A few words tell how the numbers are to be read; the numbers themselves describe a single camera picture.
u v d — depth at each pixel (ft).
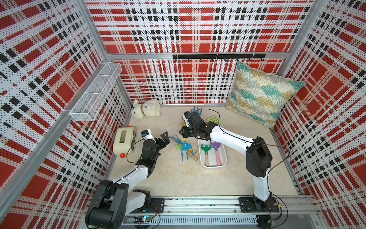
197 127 2.22
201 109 3.89
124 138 2.98
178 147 3.10
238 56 2.92
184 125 2.55
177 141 3.14
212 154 3.00
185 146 2.76
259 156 1.64
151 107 3.47
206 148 3.08
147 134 2.46
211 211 2.40
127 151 2.98
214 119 3.54
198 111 3.86
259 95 2.98
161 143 2.54
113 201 1.37
